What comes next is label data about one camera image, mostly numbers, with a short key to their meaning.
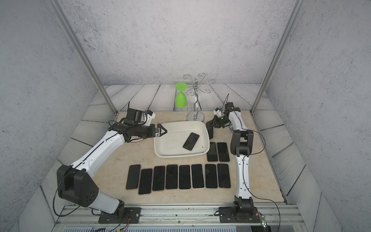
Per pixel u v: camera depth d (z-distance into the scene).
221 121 0.96
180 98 0.97
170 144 1.02
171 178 0.85
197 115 1.14
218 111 1.04
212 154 0.94
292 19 0.75
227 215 0.72
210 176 0.86
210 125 1.03
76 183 0.42
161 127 0.74
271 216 0.74
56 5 0.70
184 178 0.85
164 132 0.78
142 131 0.69
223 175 0.85
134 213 0.73
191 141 1.04
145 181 0.84
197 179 0.85
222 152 0.99
